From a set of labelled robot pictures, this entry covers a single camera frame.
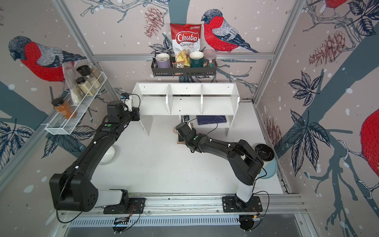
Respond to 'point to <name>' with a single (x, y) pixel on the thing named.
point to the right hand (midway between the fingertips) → (183, 129)
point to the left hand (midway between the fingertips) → (141, 104)
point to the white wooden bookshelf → (209, 104)
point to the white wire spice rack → (64, 120)
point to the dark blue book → (207, 119)
